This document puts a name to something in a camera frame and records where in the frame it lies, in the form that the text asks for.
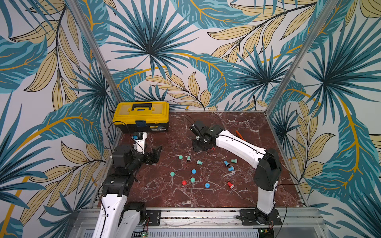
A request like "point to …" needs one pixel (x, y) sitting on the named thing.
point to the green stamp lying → (188, 158)
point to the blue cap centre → (193, 171)
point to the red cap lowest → (184, 182)
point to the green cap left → (172, 173)
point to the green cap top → (180, 157)
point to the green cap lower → (193, 179)
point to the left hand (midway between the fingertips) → (154, 148)
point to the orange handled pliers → (240, 136)
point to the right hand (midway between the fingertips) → (196, 146)
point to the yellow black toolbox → (141, 116)
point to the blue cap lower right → (207, 185)
